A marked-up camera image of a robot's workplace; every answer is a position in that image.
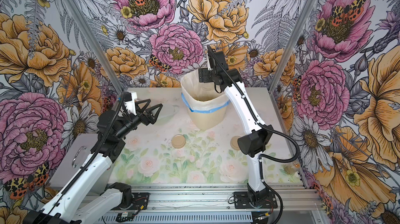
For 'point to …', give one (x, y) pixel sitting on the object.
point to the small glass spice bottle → (290, 168)
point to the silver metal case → (80, 148)
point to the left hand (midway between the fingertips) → (157, 106)
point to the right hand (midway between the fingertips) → (208, 76)
